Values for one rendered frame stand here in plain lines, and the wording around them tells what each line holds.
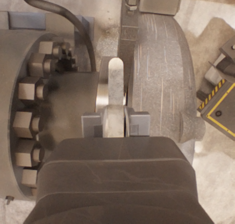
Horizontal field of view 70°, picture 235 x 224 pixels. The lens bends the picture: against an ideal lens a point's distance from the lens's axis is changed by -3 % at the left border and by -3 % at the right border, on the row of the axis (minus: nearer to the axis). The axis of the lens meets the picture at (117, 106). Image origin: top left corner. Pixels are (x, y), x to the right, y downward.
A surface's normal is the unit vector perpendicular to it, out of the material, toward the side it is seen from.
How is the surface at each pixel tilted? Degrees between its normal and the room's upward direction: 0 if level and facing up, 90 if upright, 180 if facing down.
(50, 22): 0
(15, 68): 42
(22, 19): 0
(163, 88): 30
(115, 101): 5
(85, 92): 48
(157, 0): 23
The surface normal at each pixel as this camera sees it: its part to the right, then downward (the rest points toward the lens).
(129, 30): -0.04, 0.86
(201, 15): 0.00, 0.33
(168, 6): -0.02, 0.66
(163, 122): 0.05, -0.08
